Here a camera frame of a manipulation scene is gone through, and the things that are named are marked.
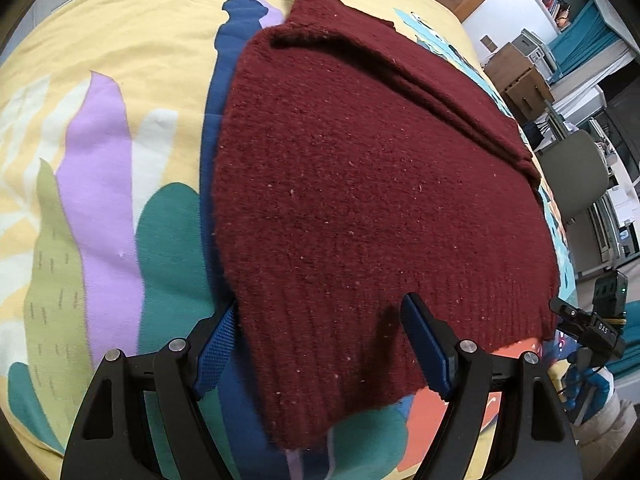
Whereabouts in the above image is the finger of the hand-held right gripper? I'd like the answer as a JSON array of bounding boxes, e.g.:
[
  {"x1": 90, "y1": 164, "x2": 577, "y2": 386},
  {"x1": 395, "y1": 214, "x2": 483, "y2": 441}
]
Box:
[{"x1": 549, "y1": 297, "x2": 598, "y2": 342}]

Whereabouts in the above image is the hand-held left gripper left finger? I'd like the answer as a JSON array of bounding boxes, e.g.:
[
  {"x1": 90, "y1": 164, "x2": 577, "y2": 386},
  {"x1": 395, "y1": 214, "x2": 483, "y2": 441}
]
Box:
[{"x1": 60, "y1": 305, "x2": 238, "y2": 480}]

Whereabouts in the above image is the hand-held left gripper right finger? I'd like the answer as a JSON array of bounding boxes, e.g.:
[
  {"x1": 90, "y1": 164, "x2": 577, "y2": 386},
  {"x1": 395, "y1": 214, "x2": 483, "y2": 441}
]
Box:
[{"x1": 400, "y1": 292, "x2": 586, "y2": 480}]

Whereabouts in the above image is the maroon knitted sweater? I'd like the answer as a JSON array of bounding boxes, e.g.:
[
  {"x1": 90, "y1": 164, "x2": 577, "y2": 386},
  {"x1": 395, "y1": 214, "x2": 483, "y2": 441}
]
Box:
[{"x1": 207, "y1": 0, "x2": 561, "y2": 451}]

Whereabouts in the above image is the grey-green chair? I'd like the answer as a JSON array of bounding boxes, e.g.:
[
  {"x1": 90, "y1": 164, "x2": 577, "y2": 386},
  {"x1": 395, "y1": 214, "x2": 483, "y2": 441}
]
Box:
[{"x1": 534, "y1": 130, "x2": 611, "y2": 221}]

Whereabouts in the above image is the yellow printed duvet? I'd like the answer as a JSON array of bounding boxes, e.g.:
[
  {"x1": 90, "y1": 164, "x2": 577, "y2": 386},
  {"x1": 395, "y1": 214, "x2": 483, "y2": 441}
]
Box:
[{"x1": 0, "y1": 0, "x2": 576, "y2": 480}]

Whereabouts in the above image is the wooden drawer cabinet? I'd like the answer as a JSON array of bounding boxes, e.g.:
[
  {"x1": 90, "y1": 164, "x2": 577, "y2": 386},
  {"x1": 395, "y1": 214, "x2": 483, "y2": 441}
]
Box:
[{"x1": 485, "y1": 42, "x2": 556, "y2": 121}]

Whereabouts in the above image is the grey printer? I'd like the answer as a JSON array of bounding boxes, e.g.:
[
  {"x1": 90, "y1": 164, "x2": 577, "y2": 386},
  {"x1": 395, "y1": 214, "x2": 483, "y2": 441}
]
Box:
[{"x1": 512, "y1": 30, "x2": 558, "y2": 78}]

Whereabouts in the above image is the teal curtain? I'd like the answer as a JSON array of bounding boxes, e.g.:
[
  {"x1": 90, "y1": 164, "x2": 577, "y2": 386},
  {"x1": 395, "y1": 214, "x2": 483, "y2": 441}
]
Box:
[{"x1": 547, "y1": 0, "x2": 626, "y2": 81}]

